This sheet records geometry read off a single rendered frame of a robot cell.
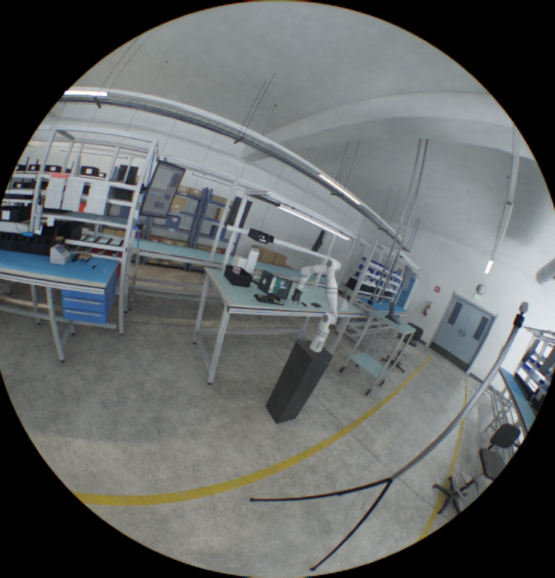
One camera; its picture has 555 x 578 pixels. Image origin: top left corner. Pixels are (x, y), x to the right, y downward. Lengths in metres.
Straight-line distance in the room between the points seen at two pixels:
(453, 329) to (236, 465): 7.30
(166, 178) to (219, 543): 2.71
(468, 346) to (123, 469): 8.20
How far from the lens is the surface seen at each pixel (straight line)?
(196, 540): 1.61
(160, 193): 1.95
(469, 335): 7.83
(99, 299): 1.80
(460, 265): 7.90
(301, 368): 1.64
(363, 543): 2.01
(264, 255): 5.40
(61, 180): 2.46
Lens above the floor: 1.61
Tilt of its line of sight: 15 degrees down
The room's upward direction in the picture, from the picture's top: 20 degrees clockwise
